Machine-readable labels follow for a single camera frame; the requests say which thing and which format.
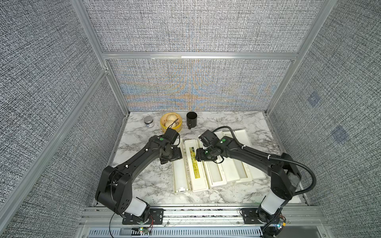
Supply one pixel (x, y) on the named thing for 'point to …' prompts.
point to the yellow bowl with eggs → (167, 119)
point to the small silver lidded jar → (149, 121)
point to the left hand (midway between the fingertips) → (178, 157)
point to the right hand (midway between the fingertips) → (198, 154)
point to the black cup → (191, 119)
